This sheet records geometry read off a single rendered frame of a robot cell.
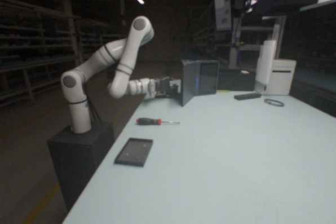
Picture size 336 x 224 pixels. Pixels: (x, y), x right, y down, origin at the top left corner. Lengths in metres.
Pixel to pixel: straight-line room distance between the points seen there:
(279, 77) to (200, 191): 0.92
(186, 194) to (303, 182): 0.28
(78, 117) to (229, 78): 0.92
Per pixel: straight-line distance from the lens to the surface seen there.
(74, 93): 0.90
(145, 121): 0.64
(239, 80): 1.17
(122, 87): 0.76
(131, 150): 0.51
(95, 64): 0.87
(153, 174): 0.44
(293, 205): 0.45
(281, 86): 1.20
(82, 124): 0.96
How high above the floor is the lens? 1.30
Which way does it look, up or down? 18 degrees down
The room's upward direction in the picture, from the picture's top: straight up
